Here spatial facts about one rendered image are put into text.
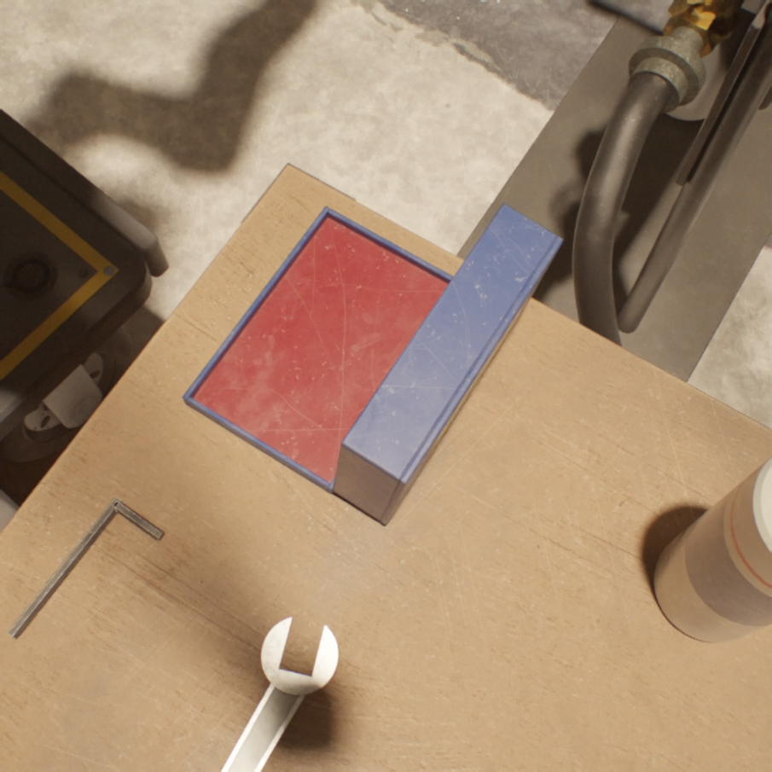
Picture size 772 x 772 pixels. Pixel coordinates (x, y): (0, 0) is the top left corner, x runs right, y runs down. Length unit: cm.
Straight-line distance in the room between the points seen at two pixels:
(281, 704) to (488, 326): 24
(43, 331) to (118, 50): 63
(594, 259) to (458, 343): 28
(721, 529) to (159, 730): 32
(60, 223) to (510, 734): 55
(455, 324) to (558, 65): 89
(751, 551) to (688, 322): 76
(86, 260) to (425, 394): 44
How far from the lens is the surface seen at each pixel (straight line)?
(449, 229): 123
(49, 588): 63
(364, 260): 67
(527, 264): 54
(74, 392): 105
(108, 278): 87
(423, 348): 52
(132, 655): 62
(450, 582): 61
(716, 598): 54
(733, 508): 49
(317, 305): 66
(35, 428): 110
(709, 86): 102
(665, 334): 120
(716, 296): 124
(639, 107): 79
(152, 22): 144
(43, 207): 92
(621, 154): 78
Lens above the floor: 106
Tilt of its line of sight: 69 degrees down
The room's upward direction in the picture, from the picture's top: straight up
